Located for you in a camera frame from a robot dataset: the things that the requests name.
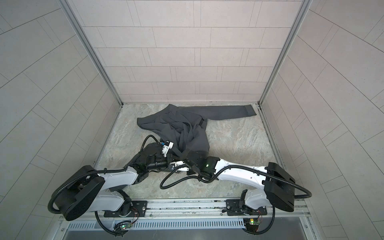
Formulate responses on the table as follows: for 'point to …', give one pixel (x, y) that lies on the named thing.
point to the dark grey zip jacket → (184, 127)
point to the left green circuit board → (126, 226)
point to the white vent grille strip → (116, 225)
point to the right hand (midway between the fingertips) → (185, 159)
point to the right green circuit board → (254, 221)
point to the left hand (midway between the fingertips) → (186, 162)
